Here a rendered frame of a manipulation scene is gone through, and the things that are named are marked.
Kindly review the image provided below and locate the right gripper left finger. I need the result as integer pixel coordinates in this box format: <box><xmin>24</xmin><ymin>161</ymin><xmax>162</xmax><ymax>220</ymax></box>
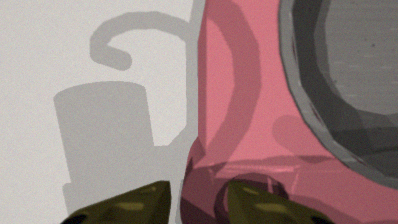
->
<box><xmin>65</xmin><ymin>181</ymin><xmax>171</xmax><ymax>224</ymax></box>

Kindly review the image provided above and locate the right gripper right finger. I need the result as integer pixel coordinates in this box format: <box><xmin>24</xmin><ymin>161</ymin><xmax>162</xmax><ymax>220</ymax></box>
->
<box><xmin>227</xmin><ymin>181</ymin><xmax>333</xmax><ymax>224</ymax></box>

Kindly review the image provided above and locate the grey steel bowl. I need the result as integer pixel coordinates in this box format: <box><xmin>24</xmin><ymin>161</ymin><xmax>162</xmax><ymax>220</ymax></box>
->
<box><xmin>278</xmin><ymin>0</ymin><xmax>398</xmax><ymax>190</ymax></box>

